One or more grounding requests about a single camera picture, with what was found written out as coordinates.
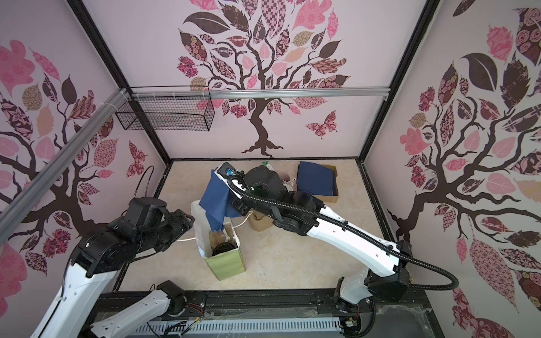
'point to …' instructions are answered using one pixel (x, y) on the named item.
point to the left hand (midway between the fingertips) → (188, 230)
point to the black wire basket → (170, 108)
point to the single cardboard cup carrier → (225, 236)
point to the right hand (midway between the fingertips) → (229, 182)
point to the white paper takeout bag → (223, 265)
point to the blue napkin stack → (316, 179)
